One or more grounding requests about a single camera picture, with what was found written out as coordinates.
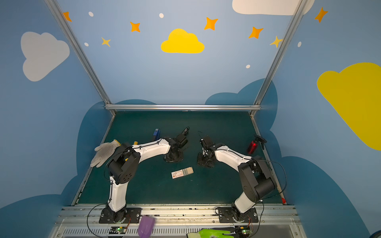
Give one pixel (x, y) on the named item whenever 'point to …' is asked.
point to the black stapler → (185, 131)
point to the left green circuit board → (117, 230)
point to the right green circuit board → (245, 230)
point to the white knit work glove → (105, 150)
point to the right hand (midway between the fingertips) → (200, 162)
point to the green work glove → (210, 233)
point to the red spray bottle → (253, 144)
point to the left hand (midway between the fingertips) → (181, 160)
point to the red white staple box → (182, 172)
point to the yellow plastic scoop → (135, 143)
